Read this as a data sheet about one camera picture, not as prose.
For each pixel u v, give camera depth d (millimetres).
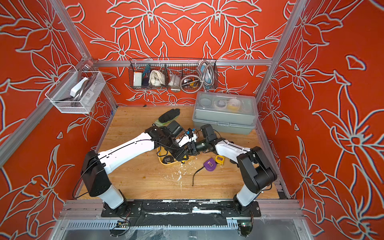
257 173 451
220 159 886
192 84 885
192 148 727
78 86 687
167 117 1105
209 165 853
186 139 714
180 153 669
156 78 899
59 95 696
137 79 905
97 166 435
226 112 901
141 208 738
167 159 873
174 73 958
